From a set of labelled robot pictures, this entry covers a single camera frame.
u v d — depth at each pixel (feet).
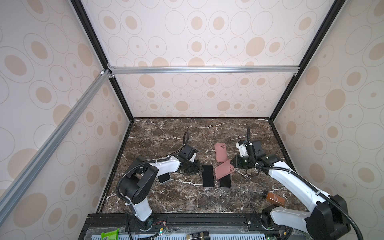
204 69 3.01
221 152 3.33
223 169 2.82
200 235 2.22
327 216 1.26
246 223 2.43
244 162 2.29
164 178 2.87
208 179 2.85
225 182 2.79
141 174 1.71
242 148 2.49
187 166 2.54
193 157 2.55
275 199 2.55
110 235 2.27
